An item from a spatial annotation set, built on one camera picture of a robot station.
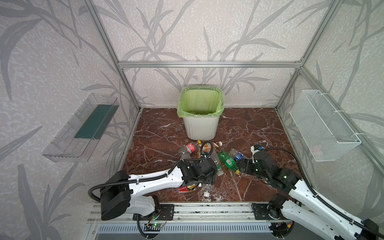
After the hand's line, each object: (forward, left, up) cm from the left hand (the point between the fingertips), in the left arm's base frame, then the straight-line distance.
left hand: (212, 174), depth 78 cm
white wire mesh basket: (+9, -48, +26) cm, 55 cm away
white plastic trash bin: (+24, +6, +8) cm, 26 cm away
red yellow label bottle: (-7, +13, -2) cm, 15 cm away
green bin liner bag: (+45, +7, +9) cm, 47 cm away
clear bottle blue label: (+12, +15, -5) cm, 20 cm away
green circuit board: (-22, +28, -8) cm, 37 cm away
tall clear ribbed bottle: (-5, +3, -9) cm, 11 cm away
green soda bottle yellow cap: (+9, -10, -4) cm, 14 cm away
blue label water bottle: (+13, -15, -4) cm, 20 cm away
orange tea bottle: (+19, +2, -5) cm, 19 cm away
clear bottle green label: (+13, -2, -6) cm, 15 cm away
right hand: (+7, -15, +4) cm, 17 cm away
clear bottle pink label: (+17, +13, -4) cm, 22 cm away
